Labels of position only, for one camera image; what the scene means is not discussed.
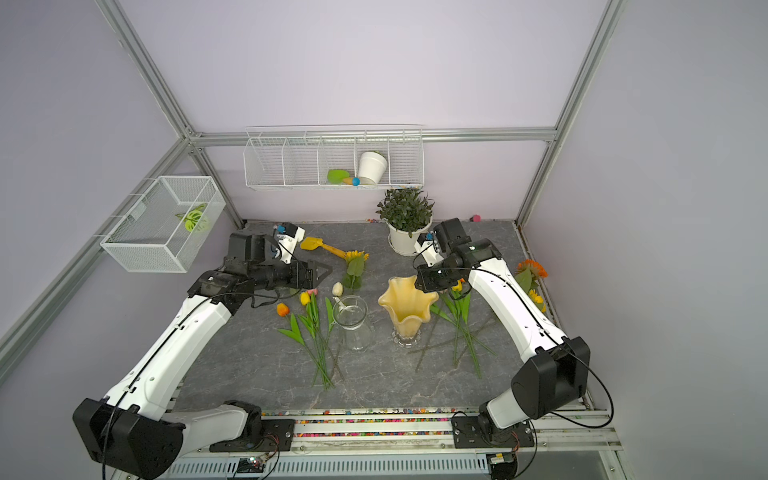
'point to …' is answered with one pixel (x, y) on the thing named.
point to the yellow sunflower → (355, 268)
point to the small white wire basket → (166, 227)
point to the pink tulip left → (314, 292)
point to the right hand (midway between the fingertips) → (420, 281)
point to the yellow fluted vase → (409, 306)
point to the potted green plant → (407, 212)
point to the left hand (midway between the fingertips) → (319, 268)
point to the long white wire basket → (334, 157)
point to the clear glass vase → (350, 312)
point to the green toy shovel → (338, 176)
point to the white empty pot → (372, 167)
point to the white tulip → (337, 290)
